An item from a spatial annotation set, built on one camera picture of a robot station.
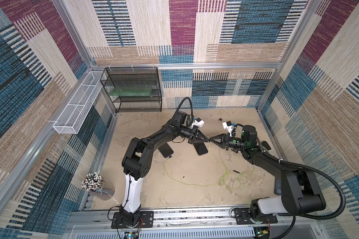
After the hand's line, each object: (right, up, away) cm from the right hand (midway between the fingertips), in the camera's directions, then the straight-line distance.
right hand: (211, 141), depth 80 cm
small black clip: (+14, +13, +35) cm, 39 cm away
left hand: (-2, 0, -1) cm, 3 cm away
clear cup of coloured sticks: (-54, -18, -13) cm, 58 cm away
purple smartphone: (-4, -7, +19) cm, 20 cm away
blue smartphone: (-26, -8, +17) cm, 32 cm away
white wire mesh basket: (-85, +13, +13) cm, 87 cm away
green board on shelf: (-49, +31, +19) cm, 61 cm away
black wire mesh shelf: (-48, +41, +21) cm, 67 cm away
